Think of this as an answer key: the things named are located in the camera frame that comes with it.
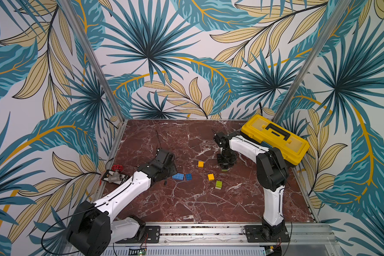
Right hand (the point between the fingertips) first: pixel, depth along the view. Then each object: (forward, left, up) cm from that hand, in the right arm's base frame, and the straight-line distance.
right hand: (224, 167), depth 95 cm
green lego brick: (-1, 0, -1) cm, 2 cm away
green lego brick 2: (-12, +5, +2) cm, 13 cm away
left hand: (-6, +29, +9) cm, 31 cm away
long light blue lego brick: (-6, +27, +1) cm, 28 cm away
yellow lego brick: (+2, +14, +1) cm, 14 cm away
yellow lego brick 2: (-6, +8, +1) cm, 10 cm away
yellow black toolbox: (+13, -26, +15) cm, 33 cm away
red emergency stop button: (0, +61, +4) cm, 61 cm away
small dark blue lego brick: (-6, +21, +1) cm, 22 cm away
